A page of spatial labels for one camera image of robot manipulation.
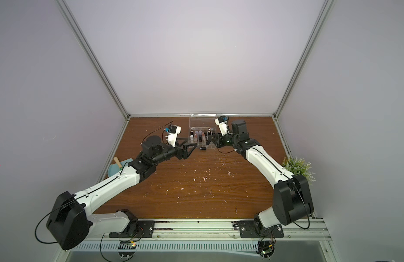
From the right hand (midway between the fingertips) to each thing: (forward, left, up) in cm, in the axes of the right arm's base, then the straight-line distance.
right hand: (211, 133), depth 81 cm
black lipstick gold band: (+12, +13, -15) cm, 23 cm away
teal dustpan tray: (-10, +58, -22) cm, 63 cm away
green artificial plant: (-15, -42, -6) cm, 45 cm away
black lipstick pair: (+12, +4, -17) cm, 21 cm away
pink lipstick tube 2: (+10, +7, -16) cm, 20 cm away
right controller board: (-45, -25, -24) cm, 57 cm away
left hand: (-8, +8, +4) cm, 12 cm away
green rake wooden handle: (-4, +59, -20) cm, 62 cm away
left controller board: (-46, +38, -25) cm, 64 cm away
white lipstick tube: (+9, +13, -17) cm, 23 cm away
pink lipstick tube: (+10, +10, -15) cm, 21 cm away
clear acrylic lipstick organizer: (+17, +7, -14) cm, 23 cm away
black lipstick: (-2, +2, -4) cm, 5 cm away
